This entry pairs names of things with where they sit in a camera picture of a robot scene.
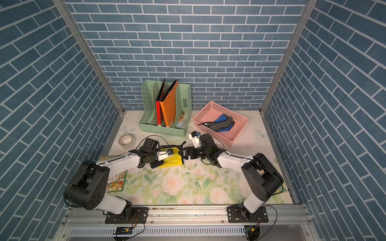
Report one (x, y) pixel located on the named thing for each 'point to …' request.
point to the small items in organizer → (181, 123)
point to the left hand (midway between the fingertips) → (163, 156)
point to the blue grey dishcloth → (222, 123)
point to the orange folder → (168, 106)
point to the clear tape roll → (127, 141)
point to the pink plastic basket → (212, 111)
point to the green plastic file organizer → (150, 89)
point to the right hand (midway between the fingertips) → (183, 153)
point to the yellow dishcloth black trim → (175, 159)
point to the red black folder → (158, 104)
